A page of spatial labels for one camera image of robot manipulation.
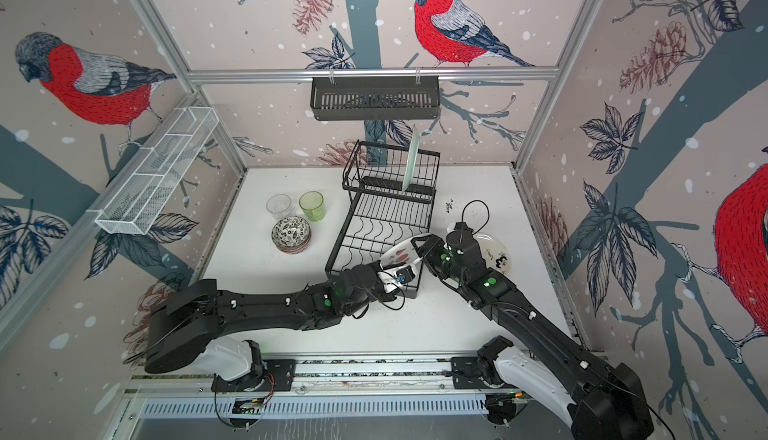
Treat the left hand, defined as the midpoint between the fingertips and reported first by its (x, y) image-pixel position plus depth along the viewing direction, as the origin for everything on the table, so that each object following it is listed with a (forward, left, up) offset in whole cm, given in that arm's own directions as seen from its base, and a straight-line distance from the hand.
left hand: (404, 265), depth 75 cm
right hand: (+5, -2, +1) cm, 5 cm away
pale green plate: (+21, -2, +18) cm, 28 cm away
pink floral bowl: (+18, +36, -13) cm, 43 cm away
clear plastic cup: (+31, +43, -14) cm, 55 cm away
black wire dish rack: (+38, +3, -14) cm, 41 cm away
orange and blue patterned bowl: (+12, +34, -13) cm, 38 cm away
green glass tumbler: (+29, +31, -12) cm, 45 cm away
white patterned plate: (+7, -1, -7) cm, 10 cm away
